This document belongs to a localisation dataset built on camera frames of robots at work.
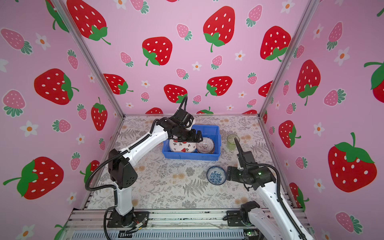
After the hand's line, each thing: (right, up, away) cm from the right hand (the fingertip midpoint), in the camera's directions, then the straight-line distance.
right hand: (232, 173), depth 77 cm
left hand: (-18, +18, +6) cm, 26 cm away
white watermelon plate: (-27, +11, +22) cm, 36 cm away
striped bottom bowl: (-12, +12, +19) cm, 26 cm away
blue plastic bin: (-8, +22, +32) cm, 39 cm away
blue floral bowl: (-7, -5, +11) cm, 14 cm away
